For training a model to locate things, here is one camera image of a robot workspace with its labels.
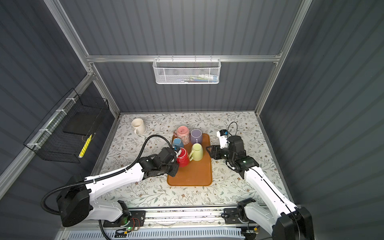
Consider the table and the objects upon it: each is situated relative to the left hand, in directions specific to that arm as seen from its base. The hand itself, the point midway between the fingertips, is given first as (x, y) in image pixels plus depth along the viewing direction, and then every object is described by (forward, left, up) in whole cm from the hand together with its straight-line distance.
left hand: (178, 166), depth 82 cm
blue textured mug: (+16, +1, +1) cm, 16 cm away
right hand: (+5, -19, +9) cm, 21 cm away
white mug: (+32, +28, 0) cm, 42 cm away
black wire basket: (+11, +54, +20) cm, 58 cm away
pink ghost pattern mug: (+22, -3, +3) cm, 22 cm away
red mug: (+1, -3, +6) cm, 6 cm away
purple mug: (+20, -11, -1) cm, 23 cm away
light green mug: (+7, -11, 0) cm, 13 cm away
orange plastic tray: (-1, -10, -9) cm, 14 cm away
